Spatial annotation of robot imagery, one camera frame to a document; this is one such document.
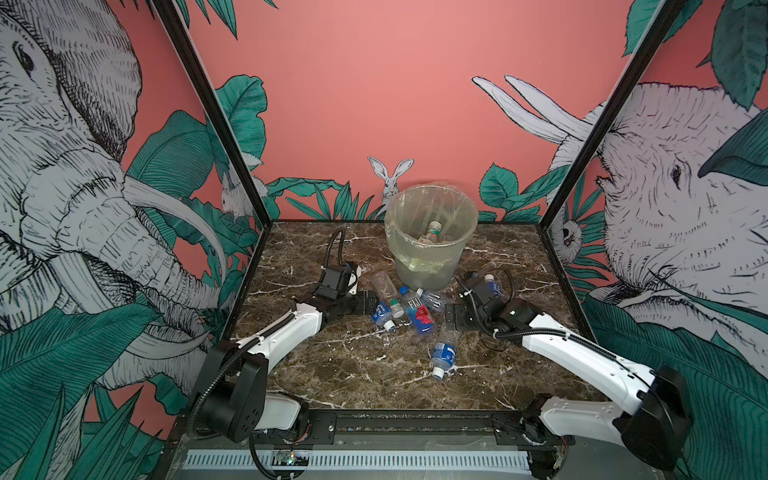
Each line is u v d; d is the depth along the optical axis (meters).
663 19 0.70
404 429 0.75
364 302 0.78
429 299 0.95
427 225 1.03
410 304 0.90
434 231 0.99
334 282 0.68
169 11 0.69
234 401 0.42
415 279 1.00
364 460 0.70
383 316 0.89
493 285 0.93
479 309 0.59
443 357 0.81
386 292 1.01
